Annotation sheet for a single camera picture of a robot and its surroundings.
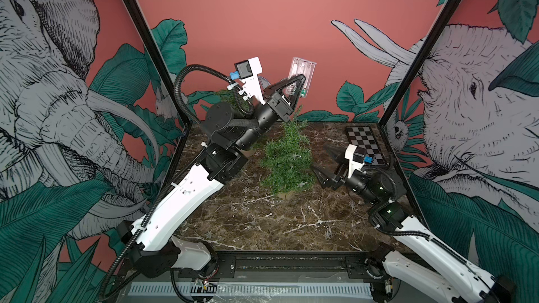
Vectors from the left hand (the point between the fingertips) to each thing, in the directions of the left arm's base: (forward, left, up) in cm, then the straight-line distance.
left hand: (303, 76), depth 42 cm
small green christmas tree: (+5, +1, -40) cm, 41 cm away
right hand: (-2, -7, -26) cm, 27 cm away
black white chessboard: (+34, -44, -60) cm, 82 cm away
